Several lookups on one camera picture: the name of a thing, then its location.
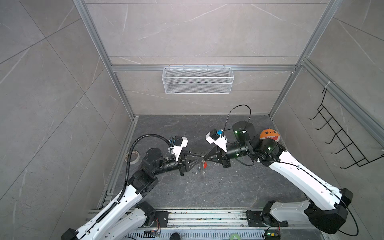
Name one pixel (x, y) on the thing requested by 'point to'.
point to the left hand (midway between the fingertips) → (200, 156)
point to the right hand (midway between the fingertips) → (205, 156)
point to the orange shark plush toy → (270, 133)
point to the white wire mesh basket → (197, 80)
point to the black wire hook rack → (354, 152)
